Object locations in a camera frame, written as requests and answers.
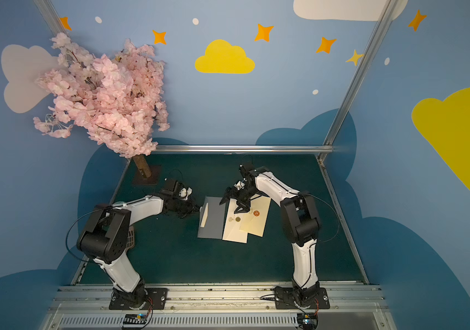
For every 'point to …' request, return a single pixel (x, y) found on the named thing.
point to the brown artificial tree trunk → (143, 165)
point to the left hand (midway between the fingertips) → (203, 207)
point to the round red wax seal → (256, 213)
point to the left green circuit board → (135, 319)
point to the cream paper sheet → (205, 216)
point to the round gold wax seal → (238, 218)
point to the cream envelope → (254, 223)
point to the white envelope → (233, 222)
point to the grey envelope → (214, 223)
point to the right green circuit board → (308, 321)
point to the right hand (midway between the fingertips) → (228, 205)
